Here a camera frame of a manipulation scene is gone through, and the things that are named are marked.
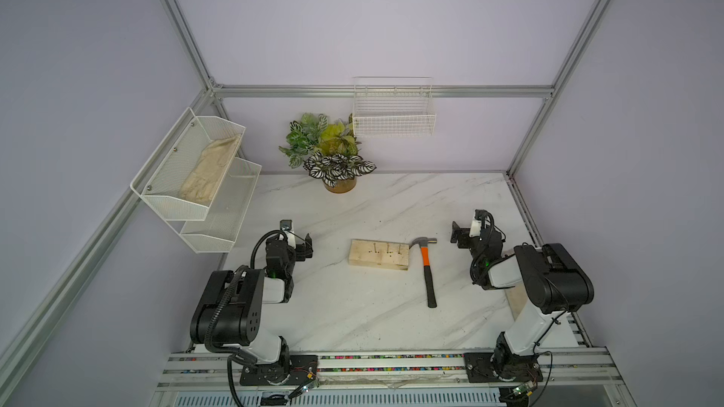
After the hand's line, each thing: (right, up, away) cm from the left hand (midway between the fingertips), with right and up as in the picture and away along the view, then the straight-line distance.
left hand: (293, 237), depth 95 cm
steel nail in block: (+28, -3, -4) cm, 29 cm away
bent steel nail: (+36, -4, -3) cm, 36 cm away
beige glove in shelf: (-20, +22, -15) cm, 33 cm away
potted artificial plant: (+12, +30, +1) cm, 32 cm away
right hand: (+62, +4, +3) cm, 62 cm away
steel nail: (+32, -3, -3) cm, 33 cm away
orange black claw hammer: (+46, -2, +3) cm, 46 cm away
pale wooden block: (+29, -5, -2) cm, 30 cm away
